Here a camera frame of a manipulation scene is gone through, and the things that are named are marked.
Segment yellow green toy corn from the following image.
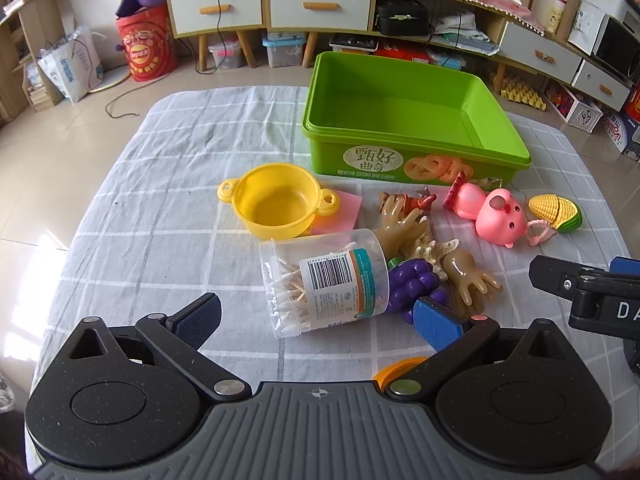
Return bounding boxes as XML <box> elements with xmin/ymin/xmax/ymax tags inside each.
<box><xmin>528</xmin><ymin>194</ymin><xmax>583</xmax><ymax>235</ymax></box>

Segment red white box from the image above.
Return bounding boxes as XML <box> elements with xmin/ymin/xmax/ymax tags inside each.
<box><xmin>602</xmin><ymin>105</ymin><xmax>640</xmax><ymax>153</ymax></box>

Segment yellow egg carton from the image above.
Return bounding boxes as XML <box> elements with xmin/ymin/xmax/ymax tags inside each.
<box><xmin>492</xmin><ymin>72</ymin><xmax>548</xmax><ymax>111</ymax></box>

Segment white drawer orange handle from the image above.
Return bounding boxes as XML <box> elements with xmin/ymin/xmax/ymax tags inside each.
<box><xmin>269</xmin><ymin>0</ymin><xmax>373</xmax><ymax>31</ymax></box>
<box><xmin>500</xmin><ymin>22</ymin><xmax>583</xmax><ymax>86</ymax></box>
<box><xmin>571</xmin><ymin>59</ymin><xmax>632</xmax><ymax>112</ymax></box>
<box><xmin>169</xmin><ymin>0</ymin><xmax>264</xmax><ymax>36</ymax></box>

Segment clear storage box grey lid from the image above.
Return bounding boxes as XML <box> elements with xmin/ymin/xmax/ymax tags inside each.
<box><xmin>207</xmin><ymin>40</ymin><xmax>246</xmax><ymax>70</ymax></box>

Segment red toy crab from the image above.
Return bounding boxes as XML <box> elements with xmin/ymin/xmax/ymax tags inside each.
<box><xmin>377</xmin><ymin>187</ymin><xmax>438</xmax><ymax>213</ymax></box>

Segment pink pig toy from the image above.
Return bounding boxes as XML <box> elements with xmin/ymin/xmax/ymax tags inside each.
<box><xmin>442</xmin><ymin>171</ymin><xmax>528</xmax><ymax>250</ymax></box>

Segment clear storage box blue lid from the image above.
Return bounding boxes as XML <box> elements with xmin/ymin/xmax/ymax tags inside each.
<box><xmin>262</xmin><ymin>32</ymin><xmax>307</xmax><ymax>68</ymax></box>

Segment purple toy grapes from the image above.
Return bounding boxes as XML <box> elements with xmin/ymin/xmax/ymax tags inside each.
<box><xmin>386</xmin><ymin>257</ymin><xmax>448</xmax><ymax>325</ymax></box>

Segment pink bead chain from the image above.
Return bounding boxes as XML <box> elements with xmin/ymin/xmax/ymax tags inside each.
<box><xmin>522</xmin><ymin>217</ymin><xmax>557</xmax><ymax>247</ymax></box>

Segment wooden bookshelf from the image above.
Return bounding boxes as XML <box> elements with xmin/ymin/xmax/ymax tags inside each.
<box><xmin>0</xmin><ymin>0</ymin><xmax>76</xmax><ymax>126</ymax></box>

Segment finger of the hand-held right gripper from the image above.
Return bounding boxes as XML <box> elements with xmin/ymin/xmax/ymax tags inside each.
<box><xmin>610</xmin><ymin>256</ymin><xmax>640</xmax><ymax>277</ymax></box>
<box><xmin>529</xmin><ymin>255</ymin><xmax>640</xmax><ymax>307</ymax></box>

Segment white shopping bag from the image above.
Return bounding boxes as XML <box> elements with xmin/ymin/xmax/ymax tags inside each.
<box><xmin>37</xmin><ymin>25</ymin><xmax>103</xmax><ymax>105</ymax></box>

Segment thin floor cable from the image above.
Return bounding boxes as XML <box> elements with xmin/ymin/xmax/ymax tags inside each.
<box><xmin>105</xmin><ymin>77</ymin><xmax>166</xmax><ymax>118</ymax></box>

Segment orange round toy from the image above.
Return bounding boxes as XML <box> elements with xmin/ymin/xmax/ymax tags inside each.
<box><xmin>372</xmin><ymin>357</ymin><xmax>431</xmax><ymax>396</ymax></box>

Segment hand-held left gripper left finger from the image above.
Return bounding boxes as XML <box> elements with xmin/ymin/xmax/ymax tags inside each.
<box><xmin>65</xmin><ymin>292</ymin><xmax>253</xmax><ymax>403</ymax></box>

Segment red flat box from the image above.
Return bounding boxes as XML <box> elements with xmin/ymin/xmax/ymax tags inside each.
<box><xmin>375</xmin><ymin>42</ymin><xmax>431</xmax><ymax>63</ymax></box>

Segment brown rubber toy hand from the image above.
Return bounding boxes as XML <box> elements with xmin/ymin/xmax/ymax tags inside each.
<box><xmin>372</xmin><ymin>195</ymin><xmax>431</xmax><ymax>263</ymax></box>
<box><xmin>440</xmin><ymin>250</ymin><xmax>502</xmax><ymax>318</ymax></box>

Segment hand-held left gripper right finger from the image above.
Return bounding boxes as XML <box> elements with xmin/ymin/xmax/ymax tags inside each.
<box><xmin>387</xmin><ymin>296</ymin><xmax>573</xmax><ymax>403</ymax></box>

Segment long wooden cabinet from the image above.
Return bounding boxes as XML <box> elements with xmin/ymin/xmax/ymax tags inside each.
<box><xmin>160</xmin><ymin>0</ymin><xmax>640</xmax><ymax>126</ymax></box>

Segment green plastic box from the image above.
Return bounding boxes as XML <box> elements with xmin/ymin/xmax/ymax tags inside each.
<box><xmin>301</xmin><ymin>51</ymin><xmax>532</xmax><ymax>186</ymax></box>

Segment grey checked tablecloth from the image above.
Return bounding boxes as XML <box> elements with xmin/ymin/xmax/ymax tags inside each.
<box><xmin>25</xmin><ymin>85</ymin><xmax>633</xmax><ymax>471</ymax></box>

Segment red printed storage bucket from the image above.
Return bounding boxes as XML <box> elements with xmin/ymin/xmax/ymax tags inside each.
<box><xmin>116</xmin><ymin>4</ymin><xmax>179</xmax><ymax>83</ymax></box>

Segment white round stand base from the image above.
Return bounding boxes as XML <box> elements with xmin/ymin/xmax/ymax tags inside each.
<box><xmin>87</xmin><ymin>62</ymin><xmax>132</xmax><ymax>93</ymax></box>

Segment white toy starfish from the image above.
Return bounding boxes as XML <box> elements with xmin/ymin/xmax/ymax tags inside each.
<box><xmin>400</xmin><ymin>232</ymin><xmax>461</xmax><ymax>281</ymax></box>

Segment pink sticky note pad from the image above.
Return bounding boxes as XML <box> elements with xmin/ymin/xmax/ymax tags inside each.
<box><xmin>310</xmin><ymin>190</ymin><xmax>365</xmax><ymax>236</ymax></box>

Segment white colourful toy box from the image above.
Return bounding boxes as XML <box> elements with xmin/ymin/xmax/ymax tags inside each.
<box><xmin>544</xmin><ymin>80</ymin><xmax>603</xmax><ymax>133</ymax></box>

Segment clear cotton swab jar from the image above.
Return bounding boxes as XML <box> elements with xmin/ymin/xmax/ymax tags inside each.
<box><xmin>258</xmin><ymin>228</ymin><xmax>391</xmax><ymax>338</ymax></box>

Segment black flat device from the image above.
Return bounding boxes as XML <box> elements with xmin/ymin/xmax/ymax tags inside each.
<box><xmin>329</xmin><ymin>34</ymin><xmax>381</xmax><ymax>53</ymax></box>

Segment yellow toy pot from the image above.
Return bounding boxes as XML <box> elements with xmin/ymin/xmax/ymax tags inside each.
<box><xmin>217</xmin><ymin>164</ymin><xmax>341</xmax><ymax>241</ymax></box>

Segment white printer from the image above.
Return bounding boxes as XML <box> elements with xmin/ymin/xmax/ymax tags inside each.
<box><xmin>580</xmin><ymin>0</ymin><xmax>640</xmax><ymax>23</ymax></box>

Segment black microwave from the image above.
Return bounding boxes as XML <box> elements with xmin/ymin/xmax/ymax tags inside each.
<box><xmin>592</xmin><ymin>12</ymin><xmax>640</xmax><ymax>83</ymax></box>

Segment white printed box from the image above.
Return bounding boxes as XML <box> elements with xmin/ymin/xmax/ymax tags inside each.
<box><xmin>567</xmin><ymin>0</ymin><xmax>608</xmax><ymax>56</ymax></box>

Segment black case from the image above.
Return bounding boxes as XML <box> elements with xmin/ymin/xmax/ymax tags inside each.
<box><xmin>376</xmin><ymin>0</ymin><xmax>430</xmax><ymax>37</ymax></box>

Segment small clear box blue lid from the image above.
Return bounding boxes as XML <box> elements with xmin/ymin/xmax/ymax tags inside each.
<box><xmin>427</xmin><ymin>49</ymin><xmax>468</xmax><ymax>71</ymax></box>

